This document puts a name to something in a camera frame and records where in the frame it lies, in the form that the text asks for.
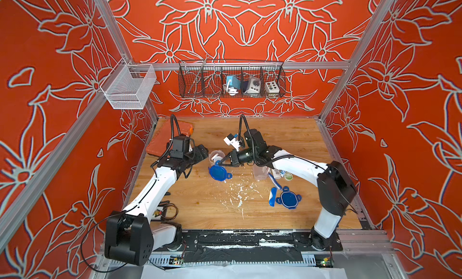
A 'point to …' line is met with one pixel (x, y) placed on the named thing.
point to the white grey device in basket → (254, 86)
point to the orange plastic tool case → (165, 132)
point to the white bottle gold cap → (277, 173)
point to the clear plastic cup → (260, 172)
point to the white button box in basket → (272, 89)
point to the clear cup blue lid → (216, 155)
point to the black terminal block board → (157, 213)
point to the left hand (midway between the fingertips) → (202, 151)
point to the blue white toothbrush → (274, 182)
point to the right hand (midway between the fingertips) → (217, 165)
